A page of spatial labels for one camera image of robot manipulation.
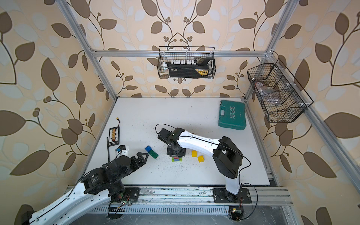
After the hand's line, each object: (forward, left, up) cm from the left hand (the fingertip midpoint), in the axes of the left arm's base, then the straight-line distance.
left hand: (144, 158), depth 75 cm
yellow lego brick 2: (+4, -32, -11) cm, 34 cm away
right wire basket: (+25, -73, +22) cm, 81 cm away
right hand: (+5, -15, -7) cm, 17 cm away
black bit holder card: (+20, +27, -11) cm, 36 cm away
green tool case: (+36, -57, -6) cm, 67 cm away
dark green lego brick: (+7, -2, -12) cm, 14 cm away
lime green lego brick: (+4, -14, -12) cm, 19 cm away
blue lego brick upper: (+11, +2, -12) cm, 17 cm away
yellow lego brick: (+9, -28, -13) cm, 32 cm away
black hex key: (+10, +29, -13) cm, 33 cm away
